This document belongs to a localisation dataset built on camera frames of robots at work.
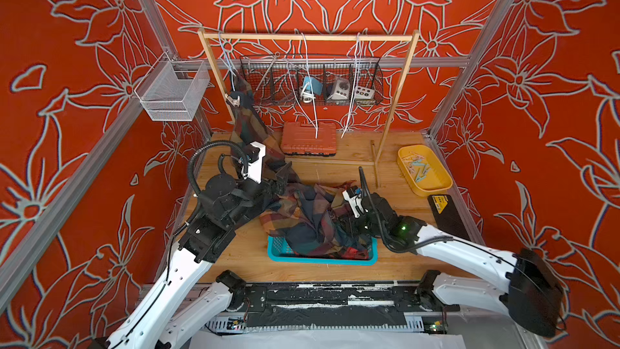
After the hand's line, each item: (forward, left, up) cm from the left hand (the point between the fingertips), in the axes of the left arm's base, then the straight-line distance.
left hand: (274, 154), depth 62 cm
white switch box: (+38, -19, -5) cm, 43 cm away
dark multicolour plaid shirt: (-6, -11, -27) cm, 30 cm away
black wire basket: (+45, +10, -5) cm, 46 cm away
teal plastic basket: (-13, 0, -36) cm, 38 cm away
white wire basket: (+29, +46, -5) cm, 55 cm away
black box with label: (+4, -62, -37) cm, 72 cm away
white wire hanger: (+51, -8, -31) cm, 60 cm away
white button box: (+41, -29, -8) cm, 51 cm away
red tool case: (+37, -2, -32) cm, 49 cm away
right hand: (-5, -18, -26) cm, 32 cm away
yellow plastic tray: (+21, -63, -37) cm, 76 cm away
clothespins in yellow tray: (+29, -56, -36) cm, 72 cm away
